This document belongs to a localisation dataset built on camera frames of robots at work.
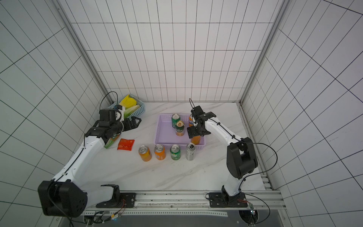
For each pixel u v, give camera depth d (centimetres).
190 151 78
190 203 73
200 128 74
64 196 38
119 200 69
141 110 109
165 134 100
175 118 95
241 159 46
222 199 67
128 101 110
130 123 72
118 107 71
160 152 81
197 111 71
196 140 91
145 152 80
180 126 92
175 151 81
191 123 98
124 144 92
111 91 114
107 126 61
